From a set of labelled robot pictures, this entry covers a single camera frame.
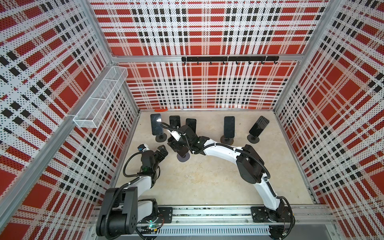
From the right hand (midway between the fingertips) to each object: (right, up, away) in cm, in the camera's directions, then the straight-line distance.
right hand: (173, 138), depth 88 cm
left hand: (-8, -8, +3) cm, 12 cm away
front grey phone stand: (+6, -14, +8) cm, 17 cm away
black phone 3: (+5, -8, +3) cm, 10 cm away
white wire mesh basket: (-53, +15, +6) cm, 55 cm away
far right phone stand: (+54, -2, +16) cm, 56 cm away
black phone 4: (+35, +7, +8) cm, 36 cm away
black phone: (0, +11, +8) cm, 13 cm away
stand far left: (-12, -1, +17) cm, 21 cm away
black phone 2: (+11, +9, +8) cm, 16 cm away
